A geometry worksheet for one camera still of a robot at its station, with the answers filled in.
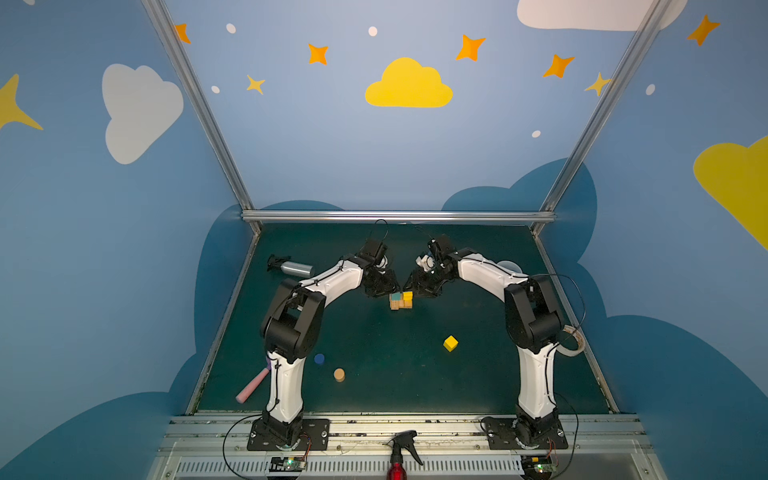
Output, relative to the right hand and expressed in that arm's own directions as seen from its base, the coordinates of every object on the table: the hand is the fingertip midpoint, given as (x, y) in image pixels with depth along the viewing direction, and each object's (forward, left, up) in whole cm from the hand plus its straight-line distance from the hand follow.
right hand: (410, 288), depth 96 cm
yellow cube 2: (-16, -13, -4) cm, 21 cm away
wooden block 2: (-3, +1, -5) cm, 6 cm away
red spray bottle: (-41, 0, -8) cm, 42 cm away
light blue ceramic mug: (+10, -34, +1) cm, 36 cm away
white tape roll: (-12, -53, -6) cm, 55 cm away
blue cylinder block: (-22, +26, -5) cm, 35 cm away
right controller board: (-45, -32, -8) cm, 56 cm away
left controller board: (-48, +29, -6) cm, 57 cm away
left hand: (-1, +3, 0) cm, 3 cm away
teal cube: (-1, +4, -3) cm, 6 cm away
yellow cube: (-2, 0, -1) cm, 2 cm away
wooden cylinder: (-27, +19, -4) cm, 34 cm away
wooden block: (-4, +5, -4) cm, 8 cm away
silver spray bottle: (+8, +40, -2) cm, 41 cm away
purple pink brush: (-34, +44, -4) cm, 56 cm away
